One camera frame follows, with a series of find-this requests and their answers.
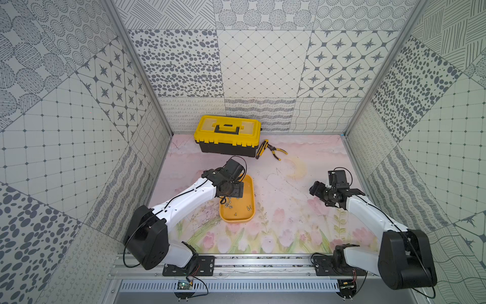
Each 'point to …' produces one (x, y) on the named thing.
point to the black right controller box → (347, 287)
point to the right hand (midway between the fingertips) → (316, 194)
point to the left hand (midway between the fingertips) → (233, 186)
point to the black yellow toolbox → (227, 136)
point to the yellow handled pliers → (264, 145)
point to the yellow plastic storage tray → (240, 209)
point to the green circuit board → (184, 284)
